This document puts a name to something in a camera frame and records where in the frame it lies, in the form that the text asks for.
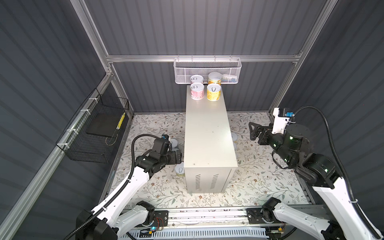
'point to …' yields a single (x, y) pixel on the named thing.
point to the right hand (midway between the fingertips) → (260, 125)
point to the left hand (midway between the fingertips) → (174, 155)
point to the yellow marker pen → (120, 122)
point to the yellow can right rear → (234, 137)
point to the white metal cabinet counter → (209, 155)
